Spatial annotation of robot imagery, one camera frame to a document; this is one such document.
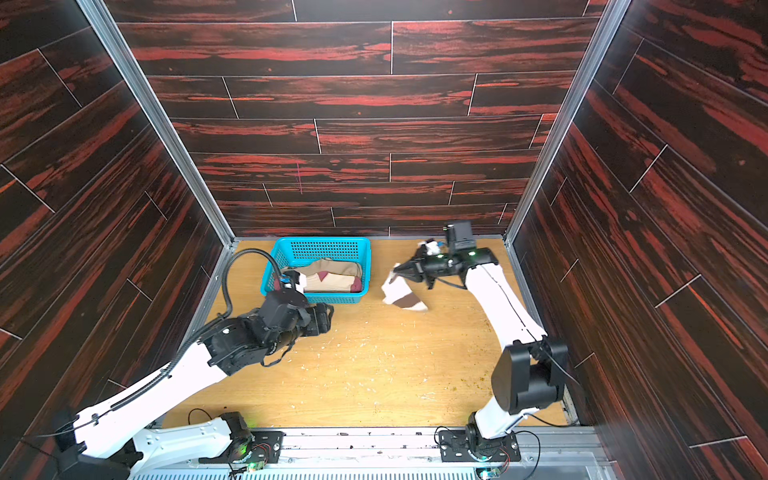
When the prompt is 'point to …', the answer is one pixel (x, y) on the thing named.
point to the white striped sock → (397, 291)
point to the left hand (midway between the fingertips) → (326, 312)
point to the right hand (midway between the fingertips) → (398, 268)
